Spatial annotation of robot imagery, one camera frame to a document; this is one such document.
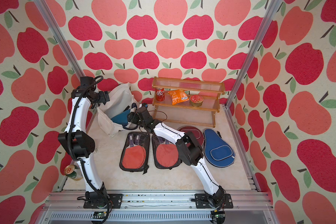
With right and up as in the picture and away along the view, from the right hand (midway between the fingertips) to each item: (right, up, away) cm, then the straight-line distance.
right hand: (130, 118), depth 91 cm
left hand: (-18, +13, -1) cm, 23 cm away
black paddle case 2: (+23, -24, -1) cm, 34 cm away
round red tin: (+45, +13, +7) cm, 47 cm away
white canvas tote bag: (-12, +13, +14) cm, 23 cm away
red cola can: (+19, +17, +5) cm, 26 cm away
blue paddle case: (+57, -22, -2) cm, 61 cm away
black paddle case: (+3, -24, -2) cm, 25 cm away
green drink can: (-29, -29, -16) cm, 44 cm away
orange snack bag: (+32, +16, +9) cm, 37 cm away
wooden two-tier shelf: (+39, +12, +11) cm, 42 cm away
